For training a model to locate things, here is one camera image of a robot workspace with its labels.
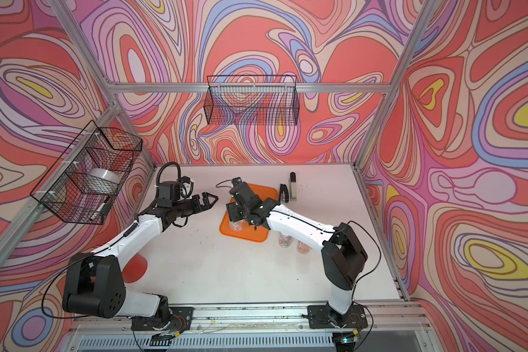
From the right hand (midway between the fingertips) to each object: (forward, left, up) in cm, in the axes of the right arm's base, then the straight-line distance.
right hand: (236, 213), depth 84 cm
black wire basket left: (+3, +50, +17) cm, 53 cm away
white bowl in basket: (+2, +41, +19) cm, 45 cm away
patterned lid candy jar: (-10, -26, -12) cm, 30 cm away
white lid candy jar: (-8, -19, -10) cm, 22 cm away
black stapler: (+22, -21, -13) cm, 33 cm away
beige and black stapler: (+21, -26, -11) cm, 35 cm away
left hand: (+6, +11, 0) cm, 12 cm away
